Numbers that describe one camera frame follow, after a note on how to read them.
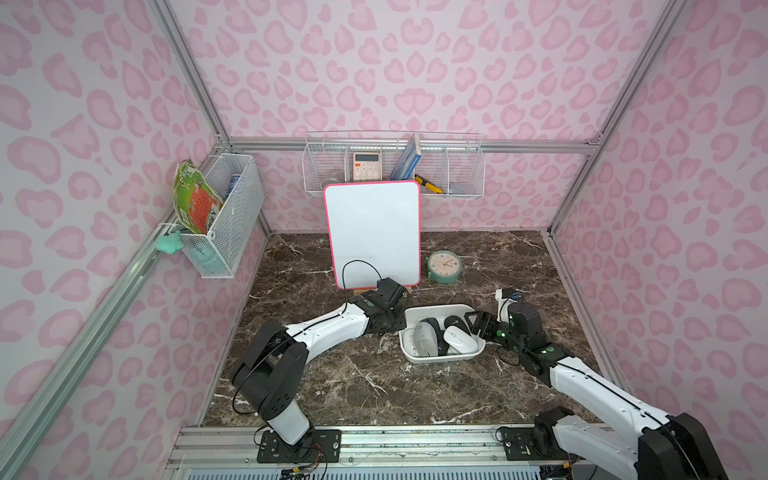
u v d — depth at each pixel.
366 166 0.95
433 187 0.98
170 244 0.62
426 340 0.84
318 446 0.72
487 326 0.74
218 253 0.73
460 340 0.86
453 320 0.92
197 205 0.75
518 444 0.72
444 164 1.01
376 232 0.90
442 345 0.87
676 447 0.40
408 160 0.88
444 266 1.06
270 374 0.45
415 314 0.94
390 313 0.73
